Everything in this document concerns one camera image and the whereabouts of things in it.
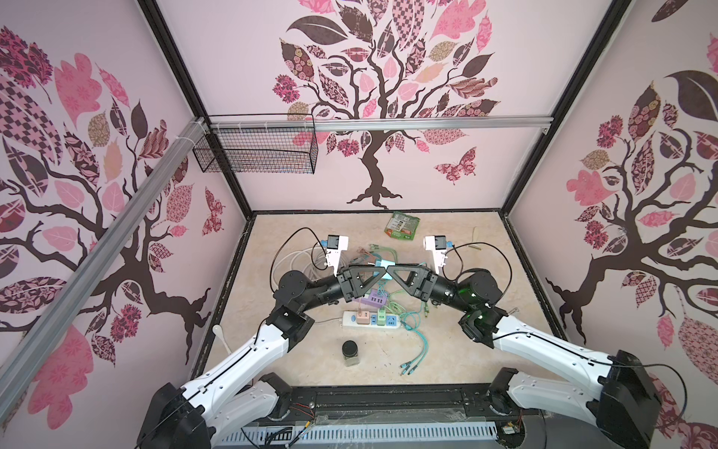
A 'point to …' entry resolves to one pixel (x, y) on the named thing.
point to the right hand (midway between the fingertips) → (392, 269)
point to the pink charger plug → (363, 318)
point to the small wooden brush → (475, 233)
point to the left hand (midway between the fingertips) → (386, 278)
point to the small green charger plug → (381, 316)
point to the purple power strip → (375, 297)
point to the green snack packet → (402, 225)
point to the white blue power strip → (350, 319)
